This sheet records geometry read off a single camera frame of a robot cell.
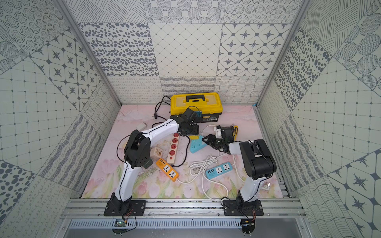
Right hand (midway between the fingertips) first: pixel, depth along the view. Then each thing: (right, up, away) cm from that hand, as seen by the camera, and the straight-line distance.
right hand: (205, 142), depth 96 cm
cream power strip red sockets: (-20, +2, +2) cm, 20 cm away
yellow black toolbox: (+3, +26, +3) cm, 26 cm away
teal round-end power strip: (-6, -1, -2) cm, 6 cm away
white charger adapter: (-46, +10, +10) cm, 48 cm away
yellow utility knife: (+22, +6, +8) cm, 24 cm away
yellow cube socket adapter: (-7, +4, -1) cm, 8 cm away
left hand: (-5, +8, 0) cm, 9 cm away
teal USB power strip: (+7, -14, -12) cm, 20 cm away
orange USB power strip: (-22, -14, -11) cm, 29 cm away
